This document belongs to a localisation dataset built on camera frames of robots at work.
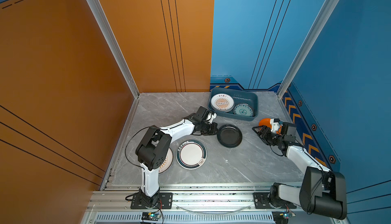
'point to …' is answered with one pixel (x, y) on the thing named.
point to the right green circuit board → (282, 217)
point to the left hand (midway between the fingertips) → (220, 131)
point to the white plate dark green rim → (191, 154)
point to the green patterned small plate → (244, 110)
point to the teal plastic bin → (251, 98)
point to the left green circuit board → (150, 216)
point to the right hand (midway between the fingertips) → (253, 130)
